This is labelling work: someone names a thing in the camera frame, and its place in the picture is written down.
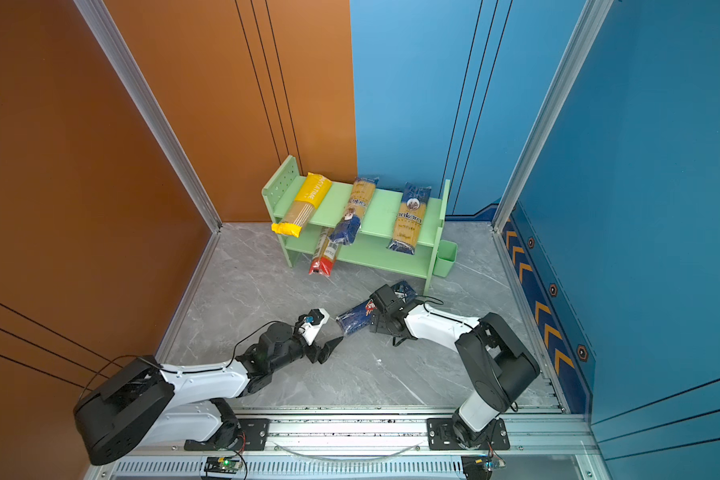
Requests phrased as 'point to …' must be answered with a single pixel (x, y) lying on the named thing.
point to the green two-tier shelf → (377, 225)
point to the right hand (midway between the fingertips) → (385, 326)
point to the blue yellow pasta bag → (410, 218)
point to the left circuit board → (230, 464)
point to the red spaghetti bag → (324, 255)
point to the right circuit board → (479, 467)
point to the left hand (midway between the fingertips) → (333, 325)
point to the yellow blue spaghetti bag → (349, 225)
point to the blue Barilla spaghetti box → (359, 319)
